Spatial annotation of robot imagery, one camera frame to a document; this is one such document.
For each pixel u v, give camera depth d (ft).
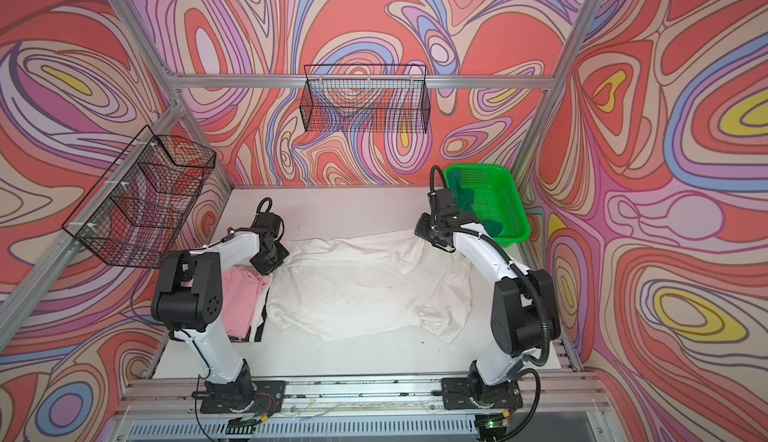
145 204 2.53
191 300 1.62
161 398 2.46
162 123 2.80
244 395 2.18
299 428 2.52
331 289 3.00
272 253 2.67
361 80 2.84
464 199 3.81
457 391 2.41
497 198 3.78
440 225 2.14
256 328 2.70
